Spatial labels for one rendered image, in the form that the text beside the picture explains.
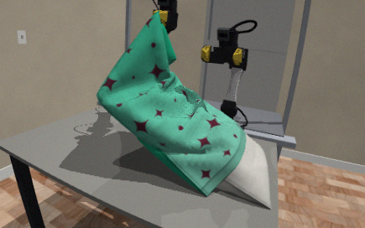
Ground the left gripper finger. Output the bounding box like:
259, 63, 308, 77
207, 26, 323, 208
201, 46, 211, 62
232, 49, 242, 65

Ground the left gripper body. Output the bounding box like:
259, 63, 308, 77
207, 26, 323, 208
201, 46, 244, 65

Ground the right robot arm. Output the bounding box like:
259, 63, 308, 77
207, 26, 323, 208
158, 0, 177, 34

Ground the white pillow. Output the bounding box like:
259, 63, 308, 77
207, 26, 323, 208
216, 134, 272, 209

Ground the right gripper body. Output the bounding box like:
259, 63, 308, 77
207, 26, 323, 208
162, 10, 178, 29

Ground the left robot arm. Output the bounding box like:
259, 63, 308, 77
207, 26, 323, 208
217, 28, 248, 120

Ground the green pillowcase with star pattern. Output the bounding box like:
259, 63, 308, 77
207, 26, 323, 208
96, 11, 246, 196

